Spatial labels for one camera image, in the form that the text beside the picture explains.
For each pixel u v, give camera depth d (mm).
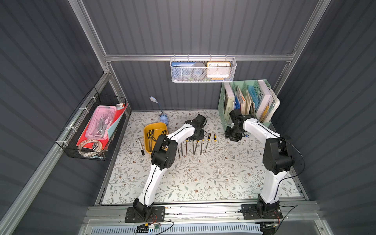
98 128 708
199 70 875
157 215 740
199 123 837
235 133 817
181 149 983
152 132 1055
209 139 1029
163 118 1051
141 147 982
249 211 735
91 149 663
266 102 980
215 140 1020
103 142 684
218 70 883
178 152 963
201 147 991
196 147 991
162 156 631
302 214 741
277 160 520
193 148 989
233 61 889
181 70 844
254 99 947
